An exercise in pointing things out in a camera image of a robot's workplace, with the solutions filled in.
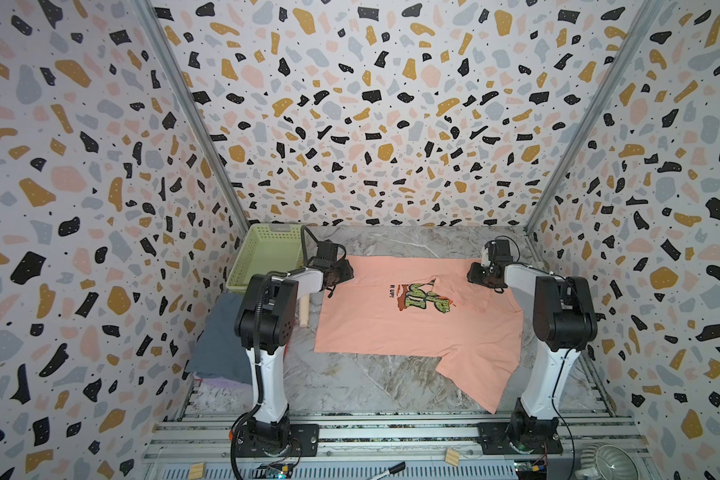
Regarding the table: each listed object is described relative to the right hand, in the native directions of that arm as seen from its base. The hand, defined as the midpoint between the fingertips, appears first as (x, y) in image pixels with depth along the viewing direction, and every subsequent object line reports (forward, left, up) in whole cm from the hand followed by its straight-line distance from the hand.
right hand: (470, 267), depth 105 cm
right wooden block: (-55, +14, -2) cm, 57 cm away
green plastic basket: (+11, +76, -4) cm, 77 cm away
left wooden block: (-59, +73, -1) cm, 94 cm away
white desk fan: (-56, -23, -3) cm, 61 cm away
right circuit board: (-58, -4, -4) cm, 58 cm away
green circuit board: (-59, +56, -3) cm, 81 cm away
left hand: (-1, +42, +2) cm, 42 cm away
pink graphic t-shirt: (-14, +16, -4) cm, 22 cm away
